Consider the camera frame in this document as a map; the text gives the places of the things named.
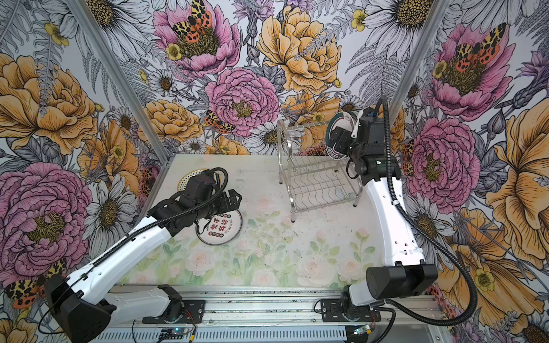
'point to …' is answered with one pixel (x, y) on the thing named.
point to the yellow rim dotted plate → (184, 180)
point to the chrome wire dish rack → (312, 176)
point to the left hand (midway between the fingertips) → (229, 206)
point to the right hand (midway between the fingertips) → (340, 142)
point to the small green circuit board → (173, 333)
